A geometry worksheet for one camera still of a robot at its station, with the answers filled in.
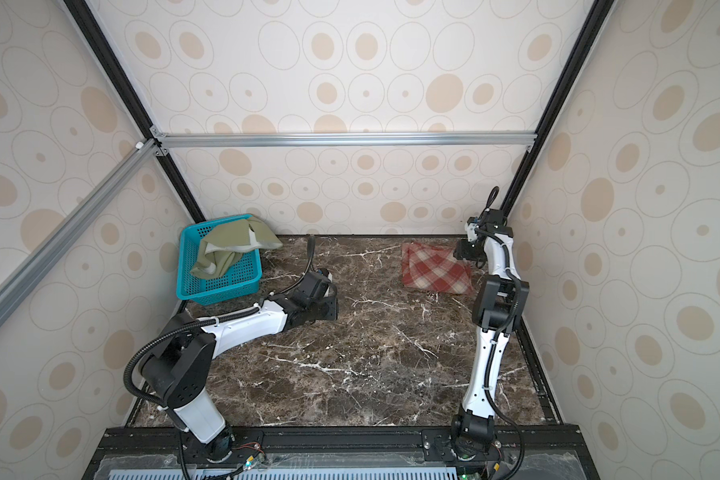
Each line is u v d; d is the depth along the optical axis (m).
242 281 1.06
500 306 0.66
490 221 0.87
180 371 0.46
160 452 0.73
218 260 1.03
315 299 0.72
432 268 1.06
